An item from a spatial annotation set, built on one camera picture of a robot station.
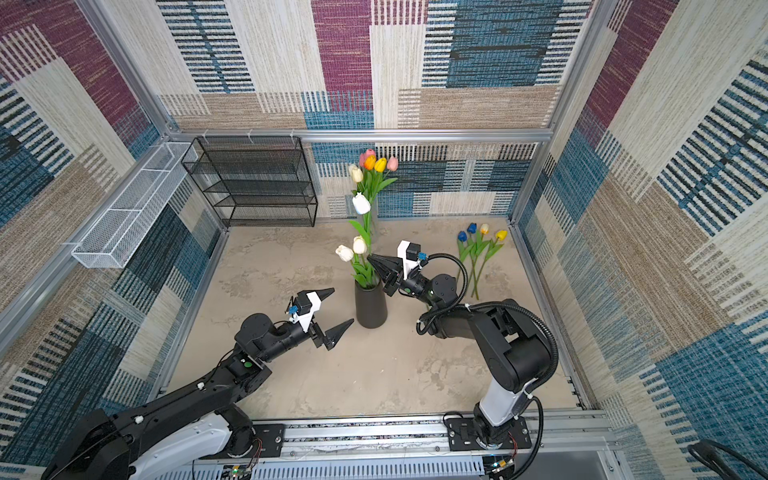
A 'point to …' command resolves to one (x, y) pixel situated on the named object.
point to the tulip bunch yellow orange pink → (375, 172)
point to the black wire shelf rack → (255, 181)
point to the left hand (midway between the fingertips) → (341, 301)
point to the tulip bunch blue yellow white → (477, 250)
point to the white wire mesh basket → (114, 238)
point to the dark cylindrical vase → (371, 305)
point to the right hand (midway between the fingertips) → (368, 259)
